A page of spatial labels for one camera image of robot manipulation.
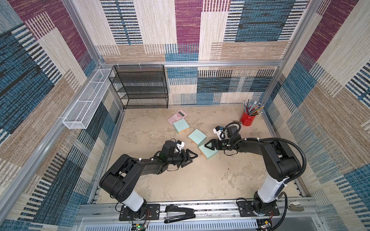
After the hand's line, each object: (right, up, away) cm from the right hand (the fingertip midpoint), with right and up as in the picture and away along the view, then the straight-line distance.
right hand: (210, 147), depth 95 cm
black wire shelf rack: (-49, +43, +14) cm, 66 cm away
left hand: (-10, -5, -11) cm, 15 cm away
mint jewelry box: (-3, -2, -5) cm, 6 cm away
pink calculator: (-20, +21, +17) cm, 34 cm away
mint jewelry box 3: (-20, +13, +11) cm, 26 cm away
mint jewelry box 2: (-8, +5, +5) cm, 11 cm away
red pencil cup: (+27, +18, +8) cm, 33 cm away
